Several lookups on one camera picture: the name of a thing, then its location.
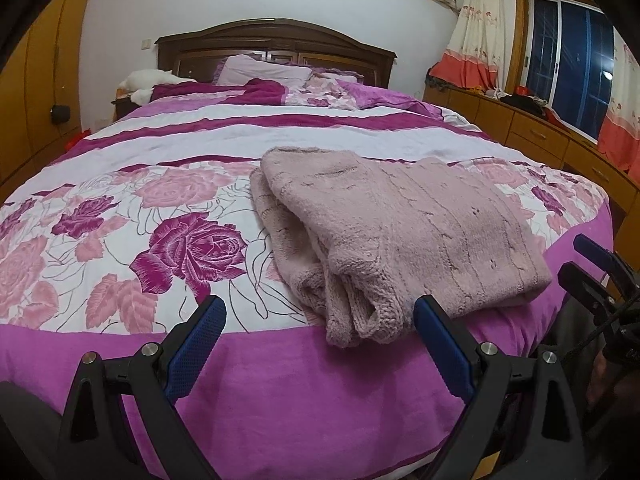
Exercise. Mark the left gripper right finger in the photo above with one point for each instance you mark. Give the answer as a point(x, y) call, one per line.
point(519, 410)

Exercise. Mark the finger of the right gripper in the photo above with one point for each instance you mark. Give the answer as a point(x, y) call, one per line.
point(590, 293)
point(609, 262)

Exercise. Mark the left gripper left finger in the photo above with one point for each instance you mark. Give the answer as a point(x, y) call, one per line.
point(96, 440)

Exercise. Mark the pink knitted cardigan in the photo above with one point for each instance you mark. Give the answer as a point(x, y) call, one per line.
point(359, 241)

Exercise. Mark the clothes pile on cabinet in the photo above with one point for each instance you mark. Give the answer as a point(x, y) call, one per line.
point(520, 100)

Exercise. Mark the wooden drawer cabinet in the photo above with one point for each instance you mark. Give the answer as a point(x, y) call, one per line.
point(555, 147)

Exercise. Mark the window with dark glass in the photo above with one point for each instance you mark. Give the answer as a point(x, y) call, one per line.
point(569, 61)

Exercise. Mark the cream and red curtain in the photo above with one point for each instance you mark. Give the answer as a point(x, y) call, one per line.
point(474, 57)

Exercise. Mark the red bag on floor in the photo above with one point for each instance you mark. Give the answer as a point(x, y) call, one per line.
point(76, 138)

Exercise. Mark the purple ruffled pillow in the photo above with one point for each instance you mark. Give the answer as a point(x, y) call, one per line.
point(336, 73)

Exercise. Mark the small black bag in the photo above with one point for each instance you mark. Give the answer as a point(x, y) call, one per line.
point(60, 114)

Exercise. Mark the dark wooden nightstand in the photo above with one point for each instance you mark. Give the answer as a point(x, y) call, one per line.
point(123, 106)

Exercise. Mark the white plush toy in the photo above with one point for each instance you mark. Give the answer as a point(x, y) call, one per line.
point(138, 85)

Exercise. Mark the wooden wardrobe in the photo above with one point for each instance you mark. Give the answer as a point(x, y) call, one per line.
point(43, 70)

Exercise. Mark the light purple pillow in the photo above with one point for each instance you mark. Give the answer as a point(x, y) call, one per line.
point(241, 68)

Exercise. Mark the dark wooden headboard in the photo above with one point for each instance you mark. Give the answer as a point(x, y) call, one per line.
point(197, 55)

